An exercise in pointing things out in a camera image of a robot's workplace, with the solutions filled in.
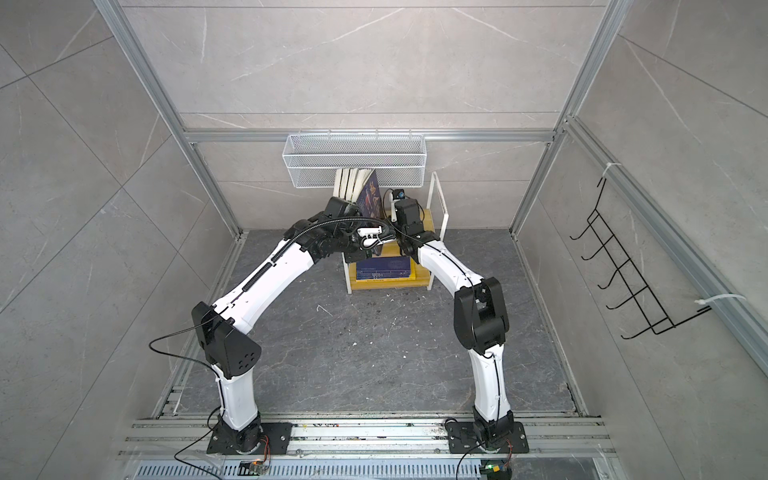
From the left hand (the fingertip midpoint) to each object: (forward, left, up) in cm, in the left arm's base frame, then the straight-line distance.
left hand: (368, 230), depth 81 cm
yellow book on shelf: (+1, -14, -23) cm, 27 cm away
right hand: (+13, -5, -7) cm, 16 cm away
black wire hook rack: (-31, -60, +4) cm, 68 cm away
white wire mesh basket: (+33, +20, +1) cm, 39 cm away
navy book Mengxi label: (+2, -4, -20) cm, 20 cm away
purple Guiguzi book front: (+5, 0, +6) cm, 8 cm away
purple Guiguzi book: (+10, -3, +3) cm, 11 cm away
